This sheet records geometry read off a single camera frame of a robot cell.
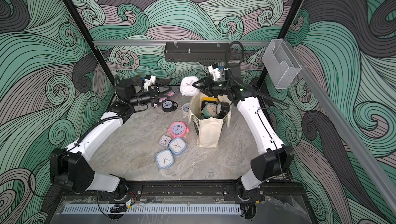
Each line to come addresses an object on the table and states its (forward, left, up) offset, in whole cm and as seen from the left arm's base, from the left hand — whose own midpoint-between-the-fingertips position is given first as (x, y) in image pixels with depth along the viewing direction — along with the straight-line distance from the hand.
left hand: (170, 91), depth 69 cm
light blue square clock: (-12, -2, -32) cm, 35 cm away
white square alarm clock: (+2, -7, 0) cm, 8 cm away
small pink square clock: (-9, +7, -33) cm, 35 cm away
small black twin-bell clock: (+17, +7, -33) cm, 37 cm away
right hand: (+1, -10, +2) cm, 11 cm away
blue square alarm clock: (-19, +5, -33) cm, 38 cm away
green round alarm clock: (+6, -20, -22) cm, 30 cm away
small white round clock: (+15, -5, -33) cm, 36 cm away
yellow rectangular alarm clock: (+14, -20, -22) cm, 33 cm away
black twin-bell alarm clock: (+1, -26, -15) cm, 30 cm away
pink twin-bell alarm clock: (-1, -1, -33) cm, 33 cm away
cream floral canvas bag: (-9, -18, -21) cm, 29 cm away
